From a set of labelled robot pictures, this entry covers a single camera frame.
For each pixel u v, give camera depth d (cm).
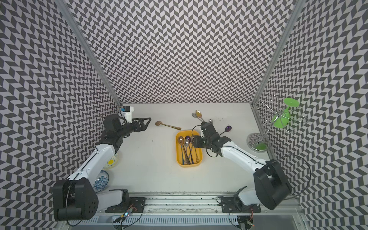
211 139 65
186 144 95
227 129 101
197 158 90
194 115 112
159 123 108
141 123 72
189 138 97
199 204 75
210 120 104
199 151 93
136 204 75
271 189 42
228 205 74
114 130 63
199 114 112
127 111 71
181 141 96
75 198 40
